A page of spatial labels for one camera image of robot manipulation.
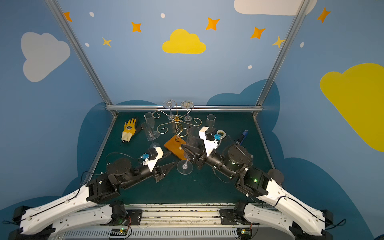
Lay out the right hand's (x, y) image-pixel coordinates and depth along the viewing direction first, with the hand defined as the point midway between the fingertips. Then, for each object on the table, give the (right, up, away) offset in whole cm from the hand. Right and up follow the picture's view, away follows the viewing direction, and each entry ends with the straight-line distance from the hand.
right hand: (189, 139), depth 53 cm
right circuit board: (+27, -49, +21) cm, 60 cm away
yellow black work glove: (-46, +3, +55) cm, 71 cm away
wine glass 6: (-2, +17, +27) cm, 32 cm away
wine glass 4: (+13, +9, +40) cm, 43 cm away
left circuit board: (-36, -48, +20) cm, 63 cm away
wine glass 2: (-26, 0, +39) cm, 47 cm away
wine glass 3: (-2, -13, +11) cm, 17 cm away
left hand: (-7, -7, +6) cm, 12 cm away
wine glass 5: (-11, +17, +27) cm, 34 cm away
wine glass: (-26, +9, +40) cm, 49 cm away
